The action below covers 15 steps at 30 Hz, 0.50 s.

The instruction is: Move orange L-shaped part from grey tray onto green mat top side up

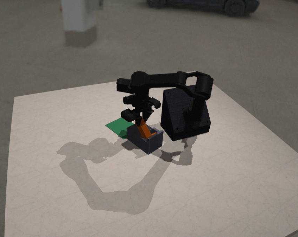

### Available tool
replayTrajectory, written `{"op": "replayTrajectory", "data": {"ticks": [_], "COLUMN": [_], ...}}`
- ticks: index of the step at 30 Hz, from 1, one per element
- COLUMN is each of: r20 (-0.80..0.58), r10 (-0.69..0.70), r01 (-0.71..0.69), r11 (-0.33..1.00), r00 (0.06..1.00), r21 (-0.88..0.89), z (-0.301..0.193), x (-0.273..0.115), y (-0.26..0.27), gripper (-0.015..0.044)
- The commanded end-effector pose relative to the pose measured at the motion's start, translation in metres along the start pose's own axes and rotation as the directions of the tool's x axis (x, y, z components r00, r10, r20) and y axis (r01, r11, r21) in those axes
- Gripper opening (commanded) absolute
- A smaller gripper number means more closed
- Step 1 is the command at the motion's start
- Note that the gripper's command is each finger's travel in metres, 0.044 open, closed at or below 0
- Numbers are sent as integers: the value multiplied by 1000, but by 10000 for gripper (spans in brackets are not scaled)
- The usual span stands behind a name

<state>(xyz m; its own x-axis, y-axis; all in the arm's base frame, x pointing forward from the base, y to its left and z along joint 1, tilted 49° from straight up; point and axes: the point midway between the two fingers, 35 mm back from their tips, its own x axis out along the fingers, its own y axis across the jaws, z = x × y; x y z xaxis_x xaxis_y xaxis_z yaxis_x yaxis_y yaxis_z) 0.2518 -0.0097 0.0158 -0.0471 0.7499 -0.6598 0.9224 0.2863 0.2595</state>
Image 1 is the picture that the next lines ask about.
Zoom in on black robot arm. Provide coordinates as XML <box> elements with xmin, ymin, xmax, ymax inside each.
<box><xmin>117</xmin><ymin>71</ymin><xmax>214</xmax><ymax>122</ymax></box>

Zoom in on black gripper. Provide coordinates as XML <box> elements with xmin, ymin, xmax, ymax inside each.
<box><xmin>121</xmin><ymin>96</ymin><xmax>161</xmax><ymax>127</ymax></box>

